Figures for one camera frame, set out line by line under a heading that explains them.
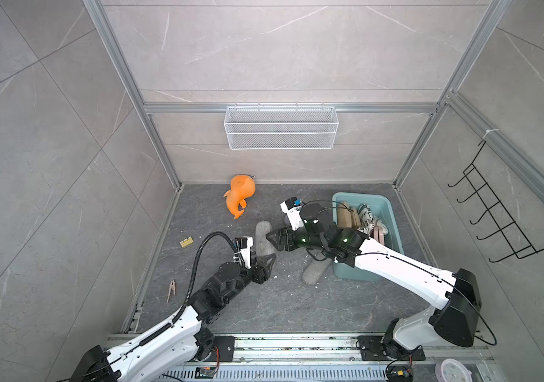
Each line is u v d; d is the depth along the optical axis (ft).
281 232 2.08
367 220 2.81
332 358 2.40
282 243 2.06
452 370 2.25
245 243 2.17
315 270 2.88
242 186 3.64
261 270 2.19
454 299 1.34
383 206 3.03
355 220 2.91
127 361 1.42
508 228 2.07
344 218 2.75
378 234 2.60
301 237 2.04
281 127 3.30
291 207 2.12
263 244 2.40
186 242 3.28
